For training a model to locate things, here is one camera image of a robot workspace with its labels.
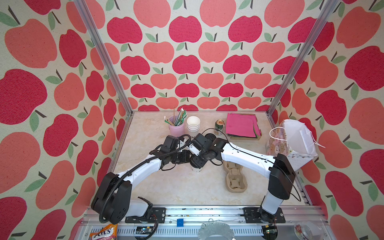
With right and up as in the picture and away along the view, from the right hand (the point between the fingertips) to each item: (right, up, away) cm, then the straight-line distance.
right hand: (200, 158), depth 83 cm
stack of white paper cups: (-4, +19, +11) cm, 23 cm away
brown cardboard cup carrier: (+20, -13, -1) cm, 24 cm away
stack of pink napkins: (+32, +18, +24) cm, 45 cm away
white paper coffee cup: (-2, -8, +4) cm, 9 cm away
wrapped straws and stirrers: (-13, +23, +12) cm, 29 cm away
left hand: (-3, -1, 0) cm, 3 cm away
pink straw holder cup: (-15, +14, +18) cm, 28 cm away
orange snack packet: (-42, -30, -16) cm, 55 cm away
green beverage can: (+14, +19, +17) cm, 29 cm away
